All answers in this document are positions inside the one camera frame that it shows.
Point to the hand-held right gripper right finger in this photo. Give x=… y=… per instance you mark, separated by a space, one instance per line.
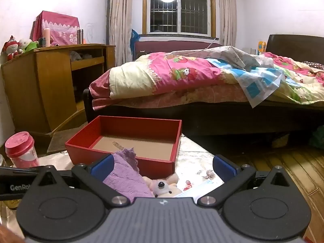
x=222 y=168

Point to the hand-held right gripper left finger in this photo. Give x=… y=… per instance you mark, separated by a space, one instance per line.
x=103 y=168

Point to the purple towel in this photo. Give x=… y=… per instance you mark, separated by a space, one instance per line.
x=121 y=174

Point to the beige mouse plush toy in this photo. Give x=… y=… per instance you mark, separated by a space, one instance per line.
x=164 y=186

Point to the red cardboard box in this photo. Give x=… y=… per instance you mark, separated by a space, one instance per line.
x=151 y=126

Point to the floral tablecloth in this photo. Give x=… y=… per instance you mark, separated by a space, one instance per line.
x=197 y=157

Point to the pink lidded cup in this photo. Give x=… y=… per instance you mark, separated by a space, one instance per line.
x=20 y=151

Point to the worn wooden board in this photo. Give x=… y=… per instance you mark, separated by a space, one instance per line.
x=60 y=141

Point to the beige crumpled bag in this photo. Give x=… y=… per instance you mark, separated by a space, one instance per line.
x=279 y=140

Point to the white blue patterned sheet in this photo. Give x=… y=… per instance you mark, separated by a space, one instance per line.
x=253 y=81

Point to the green cloth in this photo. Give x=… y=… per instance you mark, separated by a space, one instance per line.
x=317 y=139

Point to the wooden desk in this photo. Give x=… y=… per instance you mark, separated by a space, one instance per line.
x=38 y=86

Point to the pink printed quilt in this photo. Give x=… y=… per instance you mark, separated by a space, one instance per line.
x=164 y=76

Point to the grey cloth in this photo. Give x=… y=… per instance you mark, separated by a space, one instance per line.
x=78 y=55

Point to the yellow bottle on nightstand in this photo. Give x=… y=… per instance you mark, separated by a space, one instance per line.
x=262 y=47

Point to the blue bag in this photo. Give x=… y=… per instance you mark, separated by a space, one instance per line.
x=134 y=39

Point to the silver thermos flask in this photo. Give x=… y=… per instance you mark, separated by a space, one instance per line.
x=80 y=36

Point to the red white plush doll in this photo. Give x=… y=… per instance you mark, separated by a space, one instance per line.
x=11 y=48

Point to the green plush toy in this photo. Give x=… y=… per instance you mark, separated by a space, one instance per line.
x=32 y=46

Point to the dark checked cloth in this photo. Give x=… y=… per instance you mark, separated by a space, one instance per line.
x=313 y=64

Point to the white plush toy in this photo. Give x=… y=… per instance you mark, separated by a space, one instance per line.
x=24 y=43

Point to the dark cup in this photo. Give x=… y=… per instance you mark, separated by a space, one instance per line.
x=42 y=42

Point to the pink bottle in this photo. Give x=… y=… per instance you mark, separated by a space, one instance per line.
x=46 y=36

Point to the beige curtain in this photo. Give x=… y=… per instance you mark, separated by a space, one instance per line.
x=119 y=22
x=227 y=12

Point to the pink cloth covered box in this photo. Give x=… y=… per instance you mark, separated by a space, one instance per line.
x=60 y=27

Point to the wooden framed window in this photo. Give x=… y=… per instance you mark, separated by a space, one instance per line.
x=179 y=7

